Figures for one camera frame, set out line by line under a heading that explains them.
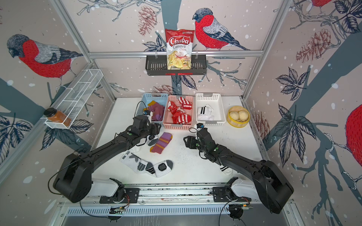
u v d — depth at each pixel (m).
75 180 0.41
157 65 0.95
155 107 1.07
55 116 0.60
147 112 0.76
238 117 1.01
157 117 1.00
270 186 0.41
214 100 1.18
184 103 1.10
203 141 0.64
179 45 0.85
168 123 1.03
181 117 1.04
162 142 0.93
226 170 0.82
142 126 0.69
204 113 1.05
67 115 0.66
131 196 0.73
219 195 0.73
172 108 1.08
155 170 0.81
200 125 0.76
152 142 0.92
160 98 1.17
